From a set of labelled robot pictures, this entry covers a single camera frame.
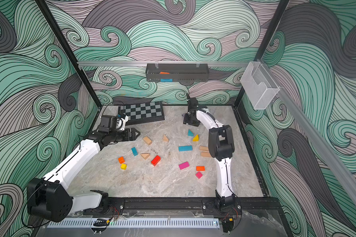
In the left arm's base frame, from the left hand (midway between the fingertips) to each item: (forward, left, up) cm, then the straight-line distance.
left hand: (134, 132), depth 82 cm
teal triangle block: (+13, -34, -20) cm, 42 cm away
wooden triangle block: (-6, -5, -16) cm, 18 cm away
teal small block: (-3, +3, -17) cm, 18 cm away
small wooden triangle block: (+6, -16, -17) cm, 24 cm away
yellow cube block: (-13, +7, -16) cm, 22 cm away
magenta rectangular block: (-12, -29, -19) cm, 36 cm away
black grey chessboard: (+28, +2, -14) cm, 31 cm away
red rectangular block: (-9, -11, -17) cm, 23 cm away
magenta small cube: (-17, -37, -18) cm, 45 cm away
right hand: (+16, -34, -12) cm, 40 cm away
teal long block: (0, -30, -18) cm, 35 cm away
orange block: (-13, -39, -19) cm, 45 cm away
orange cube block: (-9, +10, -17) cm, 21 cm away
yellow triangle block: (+6, -38, -16) cm, 41 cm away
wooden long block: (+1, -43, -20) cm, 47 cm away
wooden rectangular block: (+5, -4, -17) cm, 18 cm away
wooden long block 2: (-4, -43, -18) cm, 47 cm away
